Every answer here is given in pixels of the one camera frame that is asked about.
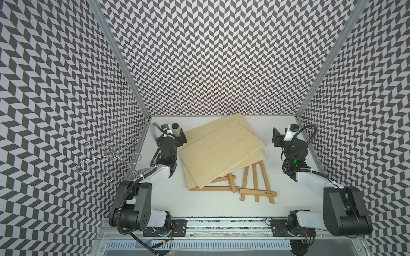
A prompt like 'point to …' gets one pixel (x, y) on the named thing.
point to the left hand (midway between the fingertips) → (175, 131)
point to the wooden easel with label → (256, 192)
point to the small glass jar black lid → (175, 129)
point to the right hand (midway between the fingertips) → (279, 130)
